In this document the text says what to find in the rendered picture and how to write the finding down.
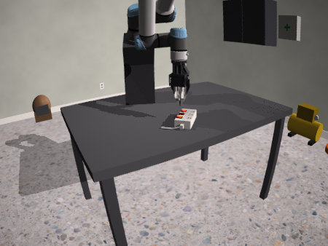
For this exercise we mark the white power strip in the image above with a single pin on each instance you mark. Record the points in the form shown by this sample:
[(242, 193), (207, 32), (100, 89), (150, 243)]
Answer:
[(184, 118)]

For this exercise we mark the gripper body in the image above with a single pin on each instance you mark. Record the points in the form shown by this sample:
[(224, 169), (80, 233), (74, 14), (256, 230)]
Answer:
[(178, 78)]

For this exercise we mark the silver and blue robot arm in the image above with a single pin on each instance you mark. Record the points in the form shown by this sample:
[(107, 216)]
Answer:
[(142, 18)]

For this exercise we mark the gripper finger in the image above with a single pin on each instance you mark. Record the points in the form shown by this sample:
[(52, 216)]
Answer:
[(184, 91), (176, 94)]

